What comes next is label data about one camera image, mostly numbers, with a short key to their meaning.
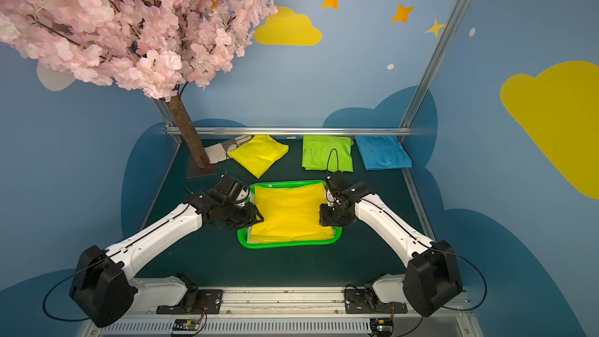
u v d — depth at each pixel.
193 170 1.10
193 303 0.68
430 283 0.40
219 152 1.17
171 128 1.15
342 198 0.59
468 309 0.44
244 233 0.83
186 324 0.72
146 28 0.53
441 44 0.85
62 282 0.38
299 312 0.74
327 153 1.15
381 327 0.73
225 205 0.63
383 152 1.16
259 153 1.14
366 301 0.73
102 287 0.40
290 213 0.87
